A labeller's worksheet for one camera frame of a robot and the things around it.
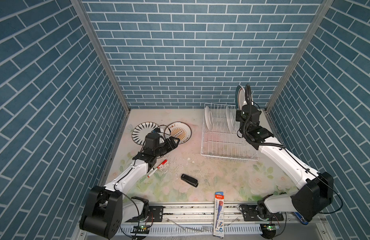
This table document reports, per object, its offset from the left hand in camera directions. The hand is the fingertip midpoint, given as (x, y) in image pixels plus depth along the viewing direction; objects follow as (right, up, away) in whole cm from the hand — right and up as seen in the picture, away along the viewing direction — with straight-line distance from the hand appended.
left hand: (177, 141), depth 84 cm
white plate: (-1, +5, +24) cm, 25 cm away
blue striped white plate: (-29, +5, +23) cm, 37 cm away
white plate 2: (+20, +14, +15) cm, 28 cm away
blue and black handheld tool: (+62, -36, -12) cm, 73 cm away
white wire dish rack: (+26, -2, +15) cm, 30 cm away
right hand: (+36, +20, -7) cm, 42 cm away
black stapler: (+7, -22, +2) cm, 24 cm away
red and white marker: (-12, -16, +5) cm, 21 cm away
